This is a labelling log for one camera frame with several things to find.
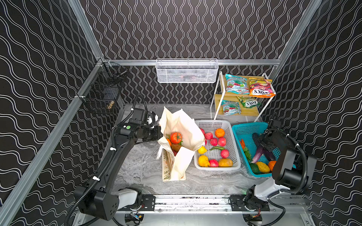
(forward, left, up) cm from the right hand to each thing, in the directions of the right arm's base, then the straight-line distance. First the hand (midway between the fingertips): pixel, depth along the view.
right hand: (265, 144), depth 90 cm
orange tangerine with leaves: (0, +61, +2) cm, 61 cm away
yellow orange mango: (-12, +27, -1) cm, 30 cm away
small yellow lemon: (-4, +40, -1) cm, 40 cm away
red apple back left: (+10, +39, 0) cm, 40 cm away
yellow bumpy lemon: (-12, +40, 0) cm, 42 cm away
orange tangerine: (+9, +27, -1) cm, 29 cm away
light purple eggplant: (-5, +6, 0) cm, 8 cm away
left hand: (-6, +61, +19) cm, 64 cm away
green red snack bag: (+21, +21, +30) cm, 43 cm away
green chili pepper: (-1, +28, -3) cm, 29 cm away
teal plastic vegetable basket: (+11, +10, -2) cm, 15 cm away
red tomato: (0, +57, +7) cm, 57 cm away
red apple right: (+2, +27, 0) cm, 27 cm away
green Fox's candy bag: (+26, +7, +12) cm, 30 cm away
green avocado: (-16, +11, 0) cm, 19 cm away
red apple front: (-13, +34, +1) cm, 37 cm away
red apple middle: (+6, +36, 0) cm, 36 cm away
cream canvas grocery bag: (-16, +57, 0) cm, 59 cm away
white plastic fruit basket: (-4, +28, -4) cm, 29 cm away
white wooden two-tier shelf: (+16, +20, +27) cm, 37 cm away
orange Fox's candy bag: (+19, +8, +30) cm, 36 cm away
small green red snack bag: (+19, +22, +14) cm, 32 cm away
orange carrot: (+3, +12, -5) cm, 13 cm away
